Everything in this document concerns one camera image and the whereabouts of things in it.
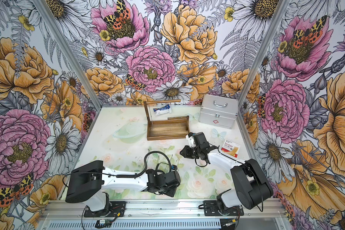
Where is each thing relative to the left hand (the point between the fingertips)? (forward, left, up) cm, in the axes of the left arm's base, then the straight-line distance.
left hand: (171, 193), depth 79 cm
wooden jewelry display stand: (+45, -2, -1) cm, 45 cm away
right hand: (+19, -6, +5) cm, 21 cm away
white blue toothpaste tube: (+61, +6, +3) cm, 61 cm away
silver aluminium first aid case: (+49, -33, +13) cm, 60 cm away
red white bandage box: (+25, -37, +4) cm, 45 cm away
